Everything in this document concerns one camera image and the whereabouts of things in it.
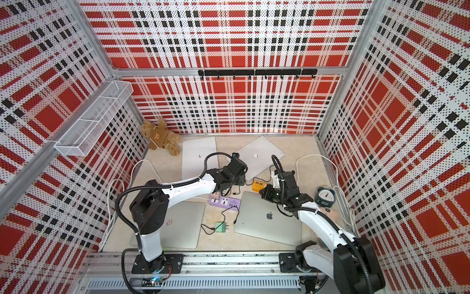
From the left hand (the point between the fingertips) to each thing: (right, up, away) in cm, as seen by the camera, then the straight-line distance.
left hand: (242, 174), depth 90 cm
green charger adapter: (-9, -23, -10) cm, 27 cm away
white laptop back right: (+9, +8, +24) cm, 27 cm away
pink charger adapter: (-13, -9, -4) cm, 16 cm away
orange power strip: (+8, -7, +5) cm, 12 cm away
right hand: (+9, -7, -7) cm, 13 cm away
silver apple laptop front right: (+8, -20, -5) cm, 22 cm away
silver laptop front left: (-26, -23, -10) cm, 36 cm away
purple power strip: (-8, -13, -2) cm, 16 cm away
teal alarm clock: (+41, -11, -2) cm, 42 cm away
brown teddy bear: (-51, +21, +18) cm, 58 cm away
